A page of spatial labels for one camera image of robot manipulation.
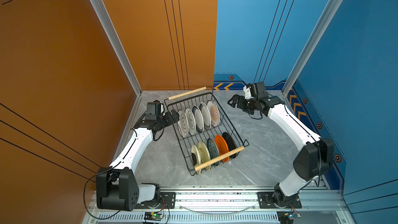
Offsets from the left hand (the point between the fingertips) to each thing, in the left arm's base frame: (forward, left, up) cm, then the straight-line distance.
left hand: (173, 116), depth 86 cm
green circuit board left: (-44, +6, -18) cm, 48 cm away
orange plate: (-13, -28, -10) cm, 32 cm away
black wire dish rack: (-2, -18, -15) cm, 23 cm away
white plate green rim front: (+4, -3, -15) cm, 15 cm away
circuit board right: (-44, -56, -17) cm, 73 cm away
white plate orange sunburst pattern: (+8, -24, -6) cm, 26 cm away
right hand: (+4, -33, +5) cm, 34 cm away
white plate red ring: (+6, -19, -7) cm, 21 cm away
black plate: (-14, -31, -3) cm, 35 cm away
